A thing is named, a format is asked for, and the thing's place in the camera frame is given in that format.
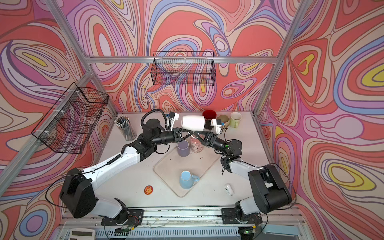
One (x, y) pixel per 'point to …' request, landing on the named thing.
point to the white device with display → (82, 234)
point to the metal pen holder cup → (123, 123)
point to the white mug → (193, 122)
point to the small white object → (229, 189)
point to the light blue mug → (186, 179)
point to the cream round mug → (224, 119)
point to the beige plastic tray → (168, 165)
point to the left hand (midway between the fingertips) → (193, 133)
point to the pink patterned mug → (196, 146)
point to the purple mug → (183, 148)
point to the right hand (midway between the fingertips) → (194, 137)
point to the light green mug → (235, 119)
